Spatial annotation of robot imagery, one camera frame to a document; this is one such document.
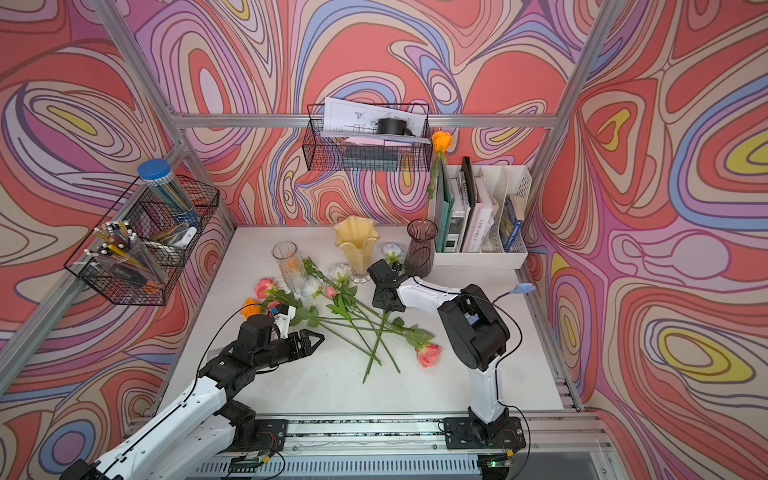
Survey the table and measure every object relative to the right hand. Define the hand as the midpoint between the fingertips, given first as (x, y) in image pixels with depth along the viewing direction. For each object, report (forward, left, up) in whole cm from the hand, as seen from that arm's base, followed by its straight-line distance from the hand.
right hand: (386, 307), depth 96 cm
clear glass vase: (+7, +28, +16) cm, 33 cm away
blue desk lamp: (-8, -35, +21) cm, 41 cm away
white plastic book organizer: (+31, -43, +21) cm, 57 cm away
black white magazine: (+18, -23, +22) cm, 37 cm away
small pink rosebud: (+5, +19, +2) cm, 19 cm away
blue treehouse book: (+20, -45, +16) cm, 51 cm away
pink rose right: (-17, -11, +2) cm, 20 cm away
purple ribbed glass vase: (+19, -13, +2) cm, 23 cm away
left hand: (-15, +18, +10) cm, 26 cm away
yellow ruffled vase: (+18, +9, +16) cm, 25 cm away
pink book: (+17, -29, +20) cm, 40 cm away
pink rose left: (+6, +39, +5) cm, 40 cm away
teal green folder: (+17, -18, +28) cm, 38 cm away
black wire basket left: (+5, +56, +33) cm, 65 cm away
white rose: (+19, -3, +5) cm, 20 cm away
